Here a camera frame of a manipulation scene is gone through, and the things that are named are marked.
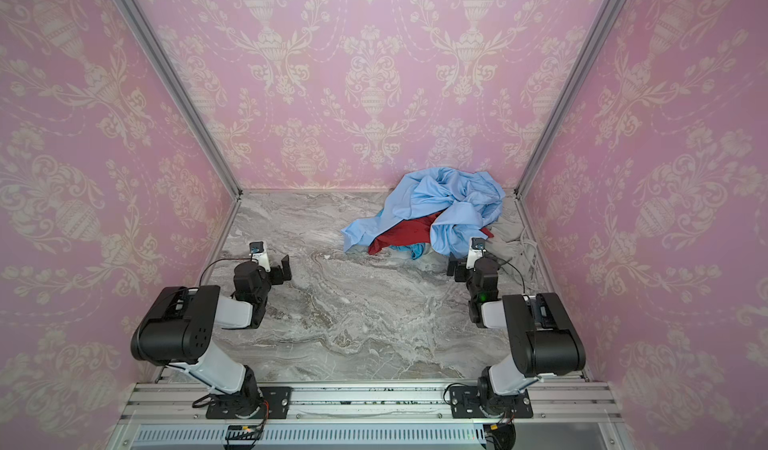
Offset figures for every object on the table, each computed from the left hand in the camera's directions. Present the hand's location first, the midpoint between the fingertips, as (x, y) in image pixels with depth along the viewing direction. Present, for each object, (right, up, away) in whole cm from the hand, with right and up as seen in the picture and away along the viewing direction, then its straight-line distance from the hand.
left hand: (274, 257), depth 95 cm
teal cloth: (+45, +2, +2) cm, 45 cm away
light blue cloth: (+63, +18, +8) cm, 66 cm away
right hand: (+62, +2, -1) cm, 62 cm away
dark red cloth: (+43, +8, +4) cm, 44 cm away
